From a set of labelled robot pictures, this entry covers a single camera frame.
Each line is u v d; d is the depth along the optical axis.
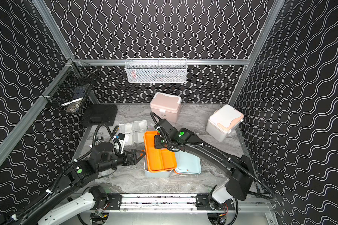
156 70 0.61
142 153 0.65
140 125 1.06
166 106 1.00
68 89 0.92
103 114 1.08
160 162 0.72
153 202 0.76
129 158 0.59
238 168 0.41
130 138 0.66
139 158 0.63
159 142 0.66
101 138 1.00
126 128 1.06
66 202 0.56
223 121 0.92
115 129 1.03
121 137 0.63
